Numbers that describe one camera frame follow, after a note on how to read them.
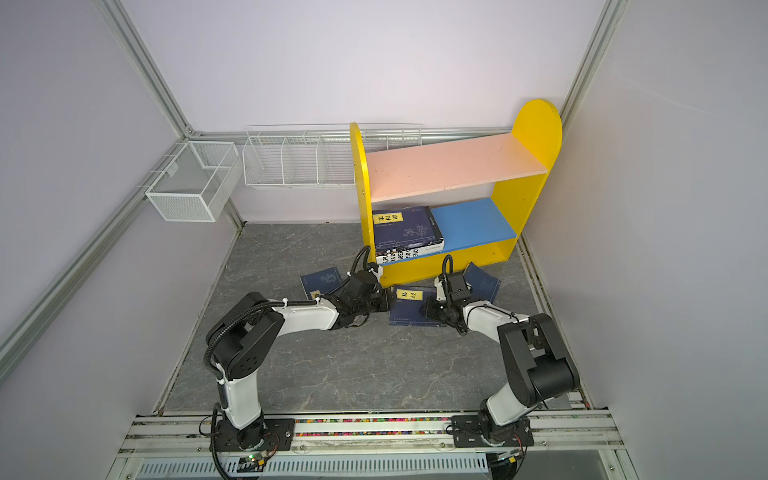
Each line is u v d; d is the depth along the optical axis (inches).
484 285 39.9
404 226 35.2
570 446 29.0
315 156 39.0
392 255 35.0
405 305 37.8
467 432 29.0
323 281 40.3
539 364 17.8
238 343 19.5
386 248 33.6
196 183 38.0
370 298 30.4
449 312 28.3
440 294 33.4
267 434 28.9
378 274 34.2
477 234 37.9
